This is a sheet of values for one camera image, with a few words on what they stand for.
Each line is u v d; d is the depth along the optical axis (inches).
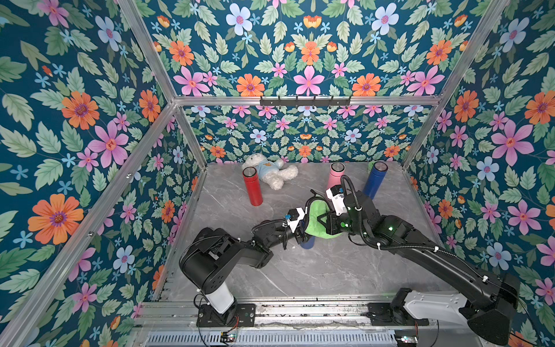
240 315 28.9
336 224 24.5
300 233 29.5
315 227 27.3
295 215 26.6
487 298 15.4
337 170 34.8
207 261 18.8
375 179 37.1
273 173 42.1
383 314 28.9
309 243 35.5
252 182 35.7
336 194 24.8
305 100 36.0
